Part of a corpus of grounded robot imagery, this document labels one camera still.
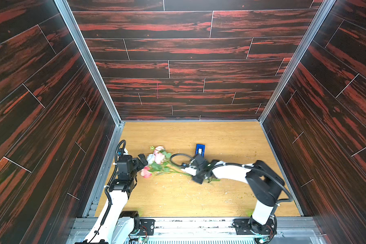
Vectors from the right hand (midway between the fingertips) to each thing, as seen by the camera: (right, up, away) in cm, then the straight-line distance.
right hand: (197, 172), depth 94 cm
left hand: (-34, +10, -10) cm, 37 cm away
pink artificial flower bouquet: (-25, +6, 0) cm, 26 cm away
